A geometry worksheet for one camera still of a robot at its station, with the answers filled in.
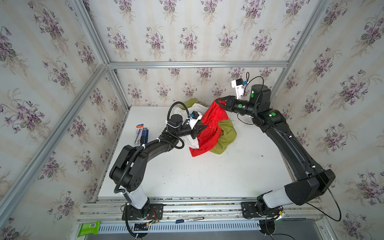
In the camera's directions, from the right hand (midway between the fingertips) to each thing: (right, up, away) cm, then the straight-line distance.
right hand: (215, 100), depth 67 cm
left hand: (-3, -11, +15) cm, 19 cm away
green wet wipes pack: (-59, -59, +2) cm, 84 cm away
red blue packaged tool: (-44, -20, +29) cm, 56 cm away
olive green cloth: (+12, -13, +29) cm, 34 cm away
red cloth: (0, -6, +4) cm, 7 cm away
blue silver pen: (-15, -57, +4) cm, 59 cm away
